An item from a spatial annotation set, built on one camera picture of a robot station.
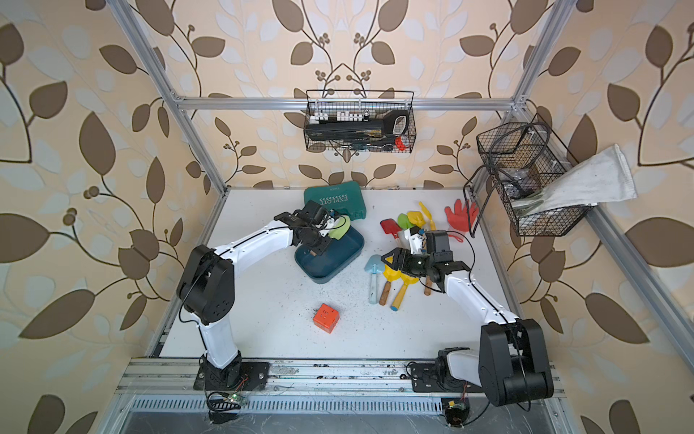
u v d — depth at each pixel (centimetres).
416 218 108
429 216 109
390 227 107
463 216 110
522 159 87
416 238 79
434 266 66
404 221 108
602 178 57
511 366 41
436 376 73
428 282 89
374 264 96
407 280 93
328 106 91
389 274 94
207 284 50
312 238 77
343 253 94
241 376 72
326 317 81
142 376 76
